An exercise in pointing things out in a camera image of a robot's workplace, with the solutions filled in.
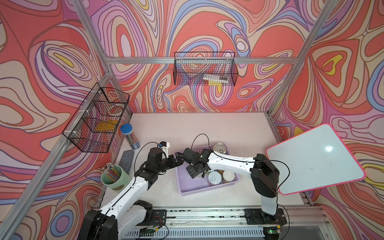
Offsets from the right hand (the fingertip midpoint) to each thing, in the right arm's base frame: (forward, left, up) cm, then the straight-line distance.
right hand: (198, 171), depth 85 cm
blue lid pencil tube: (+24, +43, +12) cm, 51 cm away
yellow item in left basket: (+13, +44, +28) cm, 53 cm away
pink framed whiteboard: (-1, -60, +13) cm, 62 cm away
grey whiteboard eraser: (+10, +44, -1) cm, 45 cm away
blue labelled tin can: (+12, -14, +6) cm, 19 cm away
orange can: (-5, -16, +3) cm, 17 cm away
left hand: (+4, +9, +9) cm, 13 cm away
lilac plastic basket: (-7, +7, -3) cm, 10 cm away
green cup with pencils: (-5, +43, +8) cm, 44 cm away
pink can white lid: (-5, -9, +1) cm, 10 cm away
